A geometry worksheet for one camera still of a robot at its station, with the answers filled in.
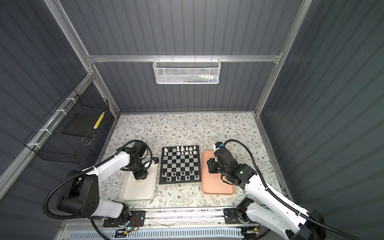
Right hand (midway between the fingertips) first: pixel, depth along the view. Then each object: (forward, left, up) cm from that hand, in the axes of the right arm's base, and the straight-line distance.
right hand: (210, 163), depth 78 cm
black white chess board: (+5, +18, -12) cm, 22 cm away
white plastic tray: (-9, +45, -15) cm, 48 cm away
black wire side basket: (+10, +72, +16) cm, 74 cm away
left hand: (-1, +40, -11) cm, 41 cm away
